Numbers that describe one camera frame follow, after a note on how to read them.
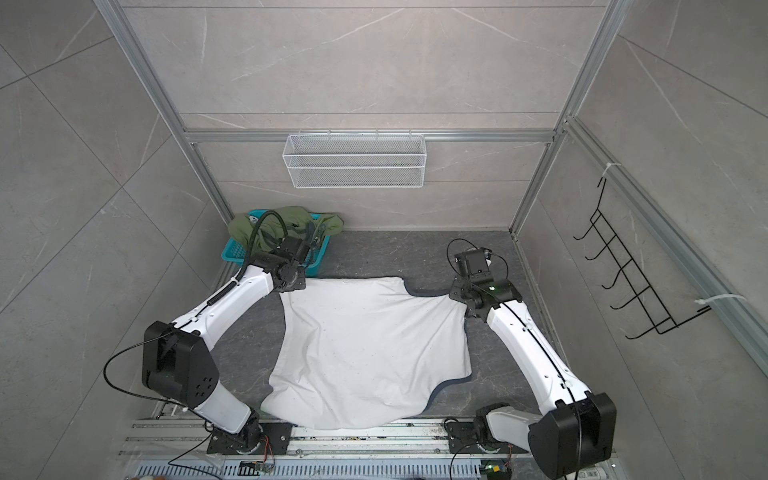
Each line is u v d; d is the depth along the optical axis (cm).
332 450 73
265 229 109
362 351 88
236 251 104
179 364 43
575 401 39
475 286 54
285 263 63
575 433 38
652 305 62
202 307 48
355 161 100
